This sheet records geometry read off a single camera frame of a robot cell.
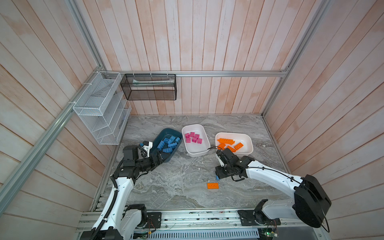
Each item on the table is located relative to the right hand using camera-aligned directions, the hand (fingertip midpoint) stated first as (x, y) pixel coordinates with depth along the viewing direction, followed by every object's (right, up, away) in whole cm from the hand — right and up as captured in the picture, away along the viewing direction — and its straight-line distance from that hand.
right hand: (219, 171), depth 86 cm
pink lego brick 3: (-10, +16, +19) cm, 27 cm away
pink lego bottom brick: (-12, +20, +20) cm, 30 cm away
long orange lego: (+11, +11, +14) cm, 21 cm away
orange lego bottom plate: (-4, -8, -2) cm, 9 cm away
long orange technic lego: (+8, +16, +15) cm, 24 cm away
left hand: (-30, +8, -9) cm, 32 cm away
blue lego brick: (-30, +18, +18) cm, 39 cm away
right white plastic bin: (+21, +18, +16) cm, 32 cm away
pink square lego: (-15, +21, +22) cm, 34 cm away
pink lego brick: (-18, +17, +17) cm, 30 cm away
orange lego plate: (+5, +13, +15) cm, 21 cm away
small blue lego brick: (-26, +18, +16) cm, 35 cm away
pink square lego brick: (-19, +20, +19) cm, 33 cm away
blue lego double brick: (-29, +14, +14) cm, 35 cm away
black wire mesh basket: (-46, +55, +18) cm, 74 cm away
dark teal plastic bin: (-32, +17, +13) cm, 39 cm away
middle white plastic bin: (-14, +11, +12) cm, 22 cm away
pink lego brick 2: (-14, +17, +17) cm, 28 cm away
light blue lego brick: (-32, +11, +12) cm, 36 cm away
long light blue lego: (-37, +14, +13) cm, 41 cm away
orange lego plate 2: (+17, +13, +15) cm, 26 cm away
